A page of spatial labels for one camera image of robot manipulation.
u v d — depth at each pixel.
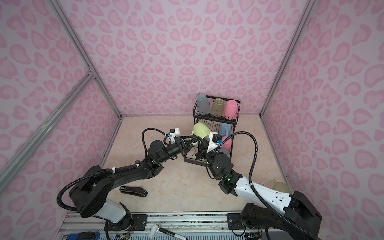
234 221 0.74
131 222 0.72
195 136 0.72
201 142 0.69
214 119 0.86
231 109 0.87
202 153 0.62
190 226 0.73
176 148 0.68
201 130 0.73
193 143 0.71
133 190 0.82
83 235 0.69
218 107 0.90
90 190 0.48
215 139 0.59
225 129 0.97
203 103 0.88
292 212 0.40
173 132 0.75
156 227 0.69
